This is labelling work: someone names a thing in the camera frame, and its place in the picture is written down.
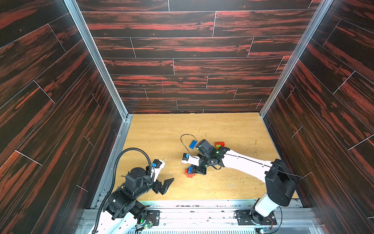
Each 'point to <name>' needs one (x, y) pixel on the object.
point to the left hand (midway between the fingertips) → (167, 174)
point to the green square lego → (218, 146)
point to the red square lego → (190, 175)
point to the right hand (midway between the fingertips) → (194, 165)
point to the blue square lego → (190, 168)
